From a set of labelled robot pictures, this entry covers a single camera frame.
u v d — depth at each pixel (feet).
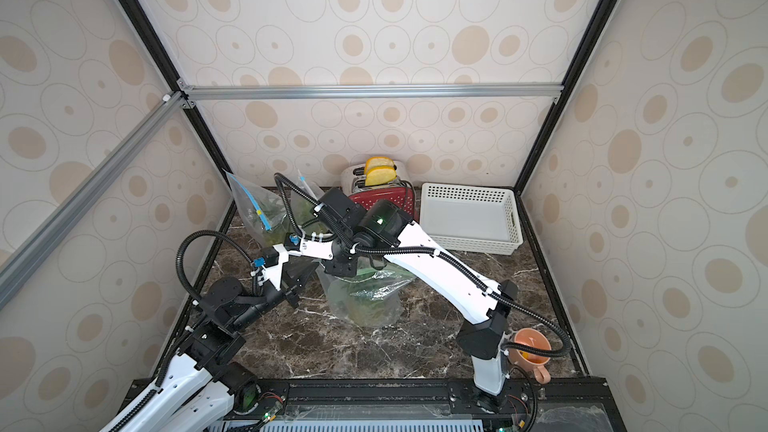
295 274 2.05
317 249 1.82
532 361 2.34
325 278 2.36
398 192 3.20
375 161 3.27
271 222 2.70
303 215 2.94
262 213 2.64
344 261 1.91
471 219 3.62
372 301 2.27
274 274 1.91
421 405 2.39
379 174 3.18
